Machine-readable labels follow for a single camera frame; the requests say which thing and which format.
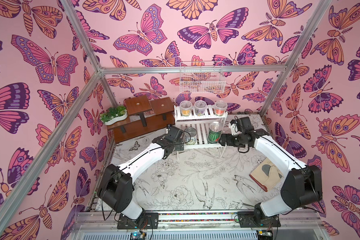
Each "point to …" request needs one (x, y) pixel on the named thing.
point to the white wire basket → (202, 77)
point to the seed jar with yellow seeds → (185, 106)
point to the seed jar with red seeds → (220, 106)
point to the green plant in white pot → (113, 114)
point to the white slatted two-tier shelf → (201, 132)
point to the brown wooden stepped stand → (144, 117)
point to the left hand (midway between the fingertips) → (175, 142)
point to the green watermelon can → (214, 133)
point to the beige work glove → (266, 174)
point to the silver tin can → (190, 135)
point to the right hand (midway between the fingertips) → (223, 141)
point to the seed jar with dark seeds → (200, 107)
